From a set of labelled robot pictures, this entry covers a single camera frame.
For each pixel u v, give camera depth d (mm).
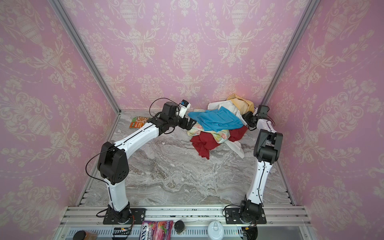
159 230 675
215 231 669
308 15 708
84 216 764
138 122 1119
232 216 733
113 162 493
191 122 807
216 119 996
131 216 733
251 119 994
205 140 953
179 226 628
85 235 625
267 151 624
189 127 798
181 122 778
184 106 775
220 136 978
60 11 706
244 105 1040
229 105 1058
